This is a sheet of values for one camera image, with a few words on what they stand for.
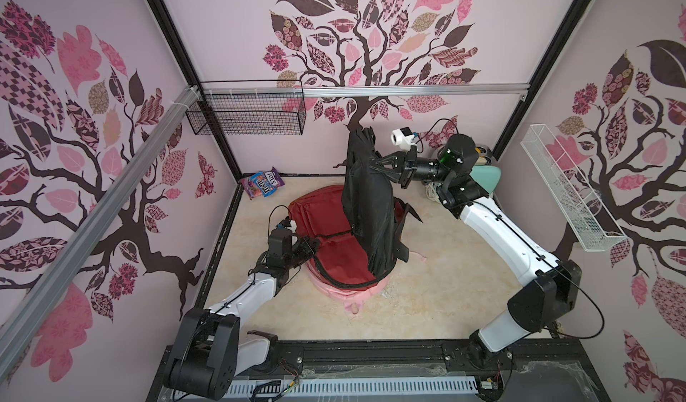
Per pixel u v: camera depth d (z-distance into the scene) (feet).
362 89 3.04
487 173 3.29
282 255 2.20
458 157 1.69
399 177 1.93
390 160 2.03
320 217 3.11
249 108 3.11
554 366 2.38
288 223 2.66
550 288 1.35
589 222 2.38
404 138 2.06
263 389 2.38
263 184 3.73
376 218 1.78
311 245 2.79
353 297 2.65
